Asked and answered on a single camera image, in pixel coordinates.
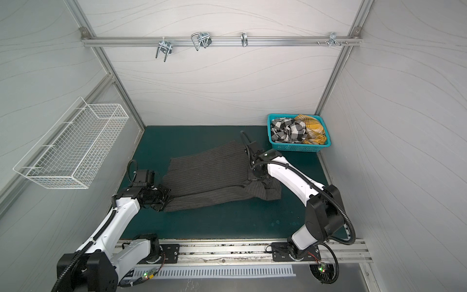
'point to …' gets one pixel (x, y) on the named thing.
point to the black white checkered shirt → (288, 130)
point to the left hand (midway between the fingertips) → (178, 191)
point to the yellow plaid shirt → (315, 132)
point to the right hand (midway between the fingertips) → (257, 171)
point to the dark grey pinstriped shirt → (217, 175)
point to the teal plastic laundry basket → (291, 147)
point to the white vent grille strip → (195, 271)
